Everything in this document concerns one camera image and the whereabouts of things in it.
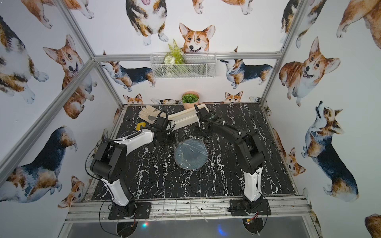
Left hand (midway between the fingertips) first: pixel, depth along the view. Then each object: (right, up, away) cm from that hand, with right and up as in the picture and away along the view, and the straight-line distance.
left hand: (178, 139), depth 94 cm
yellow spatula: (-28, +9, +15) cm, 33 cm away
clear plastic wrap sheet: (+8, -9, -3) cm, 13 cm away
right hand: (+12, +4, -2) cm, 13 cm away
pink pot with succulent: (+6, +27, +12) cm, 30 cm away
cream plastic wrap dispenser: (+4, +14, +10) cm, 17 cm away
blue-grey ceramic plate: (+8, -9, -3) cm, 13 cm away
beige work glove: (-25, +17, +19) cm, 36 cm away
